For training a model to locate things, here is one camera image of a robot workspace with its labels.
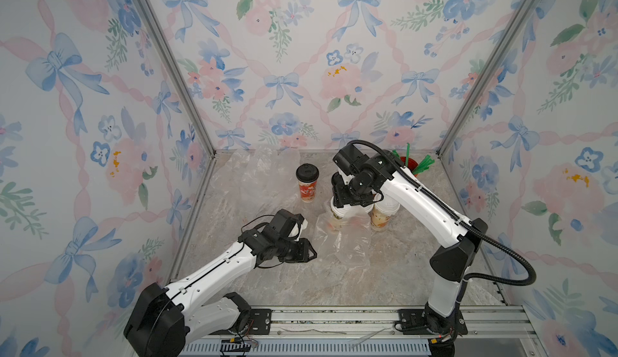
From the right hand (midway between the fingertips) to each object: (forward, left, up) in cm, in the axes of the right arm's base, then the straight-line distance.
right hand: (344, 200), depth 77 cm
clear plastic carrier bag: (-8, -1, -13) cm, 15 cm away
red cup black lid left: (+14, +12, -5) cm, 19 cm away
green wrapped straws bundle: (+19, -32, -3) cm, 37 cm away
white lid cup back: (0, -13, -6) cm, 14 cm away
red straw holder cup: (+23, -30, -9) cm, 39 cm away
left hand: (-13, +9, -11) cm, 20 cm away
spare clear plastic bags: (+27, +35, -18) cm, 48 cm away
